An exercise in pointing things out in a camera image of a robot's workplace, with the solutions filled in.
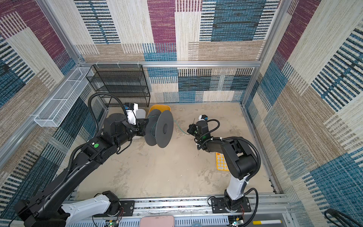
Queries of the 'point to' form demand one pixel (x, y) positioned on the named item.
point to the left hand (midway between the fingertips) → (148, 117)
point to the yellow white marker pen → (267, 222)
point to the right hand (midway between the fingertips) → (188, 126)
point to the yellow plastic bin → (161, 107)
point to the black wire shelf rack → (126, 82)
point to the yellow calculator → (221, 162)
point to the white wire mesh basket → (55, 112)
